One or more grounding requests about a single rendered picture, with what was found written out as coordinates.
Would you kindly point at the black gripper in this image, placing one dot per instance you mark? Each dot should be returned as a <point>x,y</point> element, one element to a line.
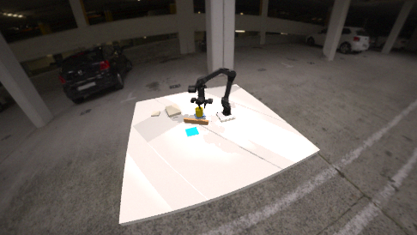
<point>207,101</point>

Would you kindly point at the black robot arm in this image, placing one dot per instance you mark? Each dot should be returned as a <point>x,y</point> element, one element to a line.
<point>231,74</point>

